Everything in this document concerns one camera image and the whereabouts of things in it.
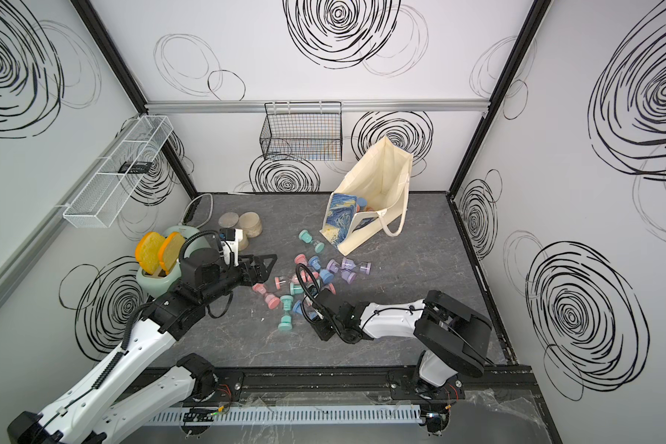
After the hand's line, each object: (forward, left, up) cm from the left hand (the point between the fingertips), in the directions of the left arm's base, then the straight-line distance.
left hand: (264, 257), depth 73 cm
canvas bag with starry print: (+42, -33, -16) cm, 56 cm away
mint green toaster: (-4, +30, -10) cm, 32 cm away
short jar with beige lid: (+25, +13, -17) cm, 33 cm away
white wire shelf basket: (+10, +43, +10) cm, 46 cm away
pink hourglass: (+12, -7, -20) cm, 25 cm away
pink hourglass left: (-3, +1, -21) cm, 21 cm away
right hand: (-9, -14, -23) cm, 28 cm away
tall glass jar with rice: (+20, +17, -10) cm, 28 cm away
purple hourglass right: (+9, -30, -20) cm, 37 cm away
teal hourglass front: (-10, -4, -21) cm, 24 cm away
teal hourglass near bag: (+22, -8, -21) cm, 31 cm away
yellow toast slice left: (+3, +34, -3) cm, 34 cm away
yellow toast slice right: (+3, +28, -3) cm, 28 cm away
